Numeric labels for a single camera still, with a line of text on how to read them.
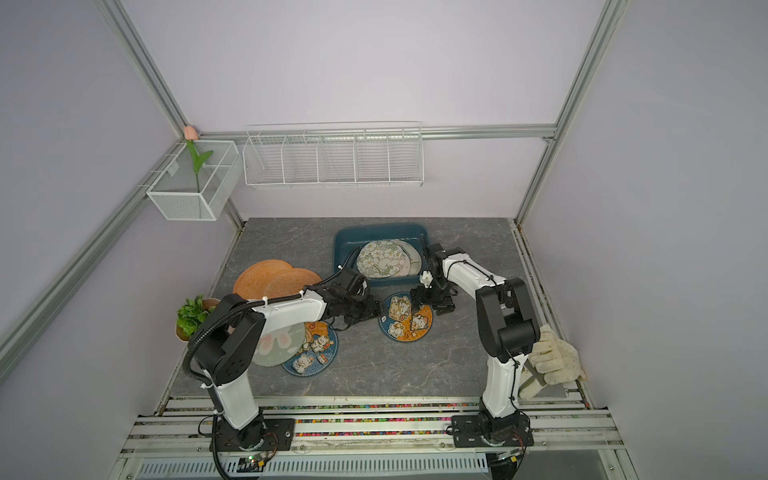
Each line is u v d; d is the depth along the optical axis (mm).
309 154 981
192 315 773
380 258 1056
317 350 883
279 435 739
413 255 1089
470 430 742
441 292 774
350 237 1105
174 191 852
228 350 476
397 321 938
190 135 891
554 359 826
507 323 512
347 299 771
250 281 1028
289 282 1023
